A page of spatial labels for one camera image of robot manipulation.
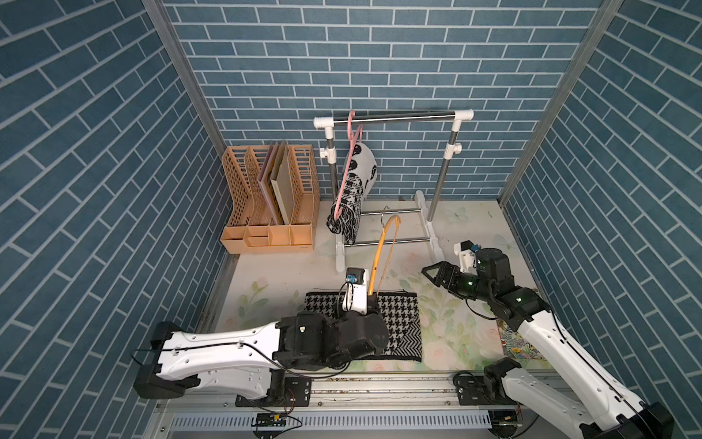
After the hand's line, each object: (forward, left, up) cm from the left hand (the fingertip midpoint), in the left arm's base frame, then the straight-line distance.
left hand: (386, 303), depth 63 cm
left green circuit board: (-20, +30, -29) cm, 46 cm away
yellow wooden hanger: (+34, -2, -27) cm, 43 cm away
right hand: (+11, -14, -7) cm, 19 cm away
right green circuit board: (-21, -32, -26) cm, 46 cm away
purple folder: (+40, +37, +3) cm, 55 cm away
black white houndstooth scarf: (+8, -7, -24) cm, 26 cm away
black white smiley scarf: (+44, +6, +3) cm, 44 cm away
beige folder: (+40, +32, +3) cm, 51 cm away
